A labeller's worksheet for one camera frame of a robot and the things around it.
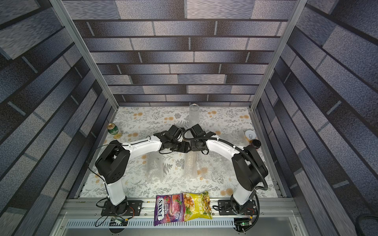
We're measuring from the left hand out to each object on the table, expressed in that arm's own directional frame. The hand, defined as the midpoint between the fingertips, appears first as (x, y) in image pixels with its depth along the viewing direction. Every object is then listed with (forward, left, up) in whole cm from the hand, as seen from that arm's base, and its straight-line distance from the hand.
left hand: (188, 147), depth 90 cm
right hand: (+2, -4, -1) cm, 5 cm away
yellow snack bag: (-31, -5, -2) cm, 32 cm away
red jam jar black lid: (+5, -45, -2) cm, 45 cm away
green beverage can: (+11, +50, +3) cm, 52 cm away
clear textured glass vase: (+21, -3, +8) cm, 23 cm away
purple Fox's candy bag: (-32, +9, -3) cm, 34 cm away
